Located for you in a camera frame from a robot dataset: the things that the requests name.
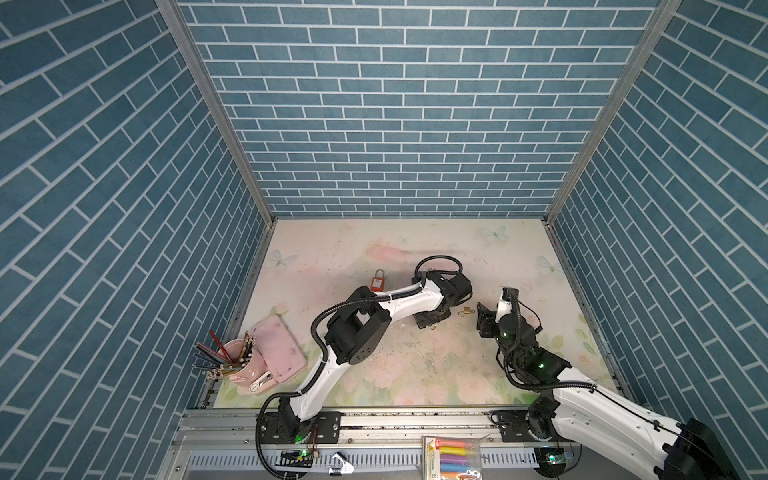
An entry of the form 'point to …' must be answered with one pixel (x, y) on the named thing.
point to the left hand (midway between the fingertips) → (435, 320)
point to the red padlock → (378, 283)
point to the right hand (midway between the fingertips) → (484, 302)
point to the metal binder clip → (340, 465)
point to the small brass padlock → (467, 310)
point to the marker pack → (451, 457)
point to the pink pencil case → (279, 354)
